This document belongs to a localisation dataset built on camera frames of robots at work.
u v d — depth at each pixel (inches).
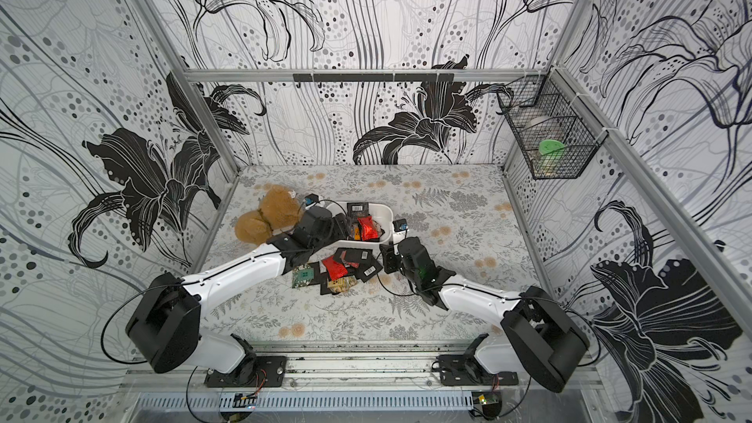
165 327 16.5
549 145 31.2
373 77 36.7
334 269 35.0
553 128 30.7
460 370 25.1
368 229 37.4
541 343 16.4
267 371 28.8
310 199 30.0
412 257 25.0
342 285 34.6
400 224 28.8
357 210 39.6
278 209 37.0
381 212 40.1
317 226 25.6
